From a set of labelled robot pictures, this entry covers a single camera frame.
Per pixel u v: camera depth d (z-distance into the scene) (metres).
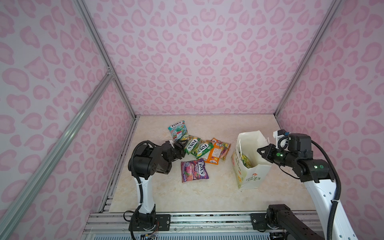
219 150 0.95
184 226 0.72
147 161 0.55
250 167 0.64
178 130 1.07
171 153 0.84
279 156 0.57
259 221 0.72
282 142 0.58
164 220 0.73
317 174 0.44
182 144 0.90
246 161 0.85
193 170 0.88
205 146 0.95
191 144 0.98
